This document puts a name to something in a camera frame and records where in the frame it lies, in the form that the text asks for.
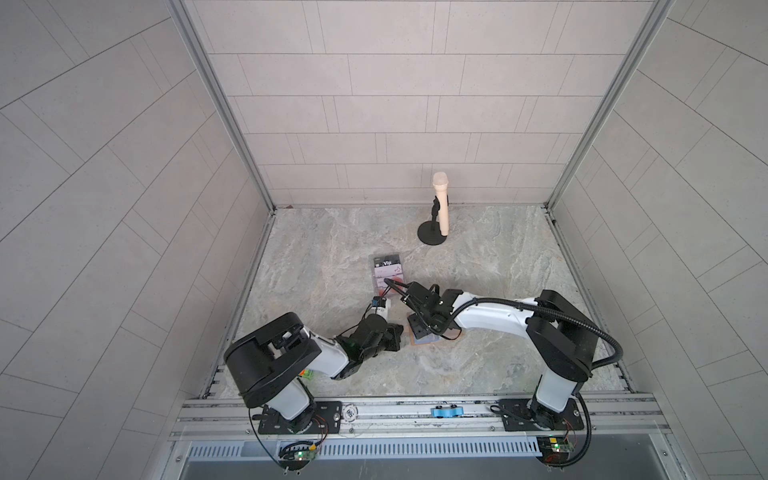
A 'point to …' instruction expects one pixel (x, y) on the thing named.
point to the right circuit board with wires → (555, 450)
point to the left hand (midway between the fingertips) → (407, 330)
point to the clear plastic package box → (387, 266)
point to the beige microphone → (440, 184)
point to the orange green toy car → (308, 374)
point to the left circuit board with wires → (296, 456)
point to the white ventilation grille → (373, 448)
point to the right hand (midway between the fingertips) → (417, 328)
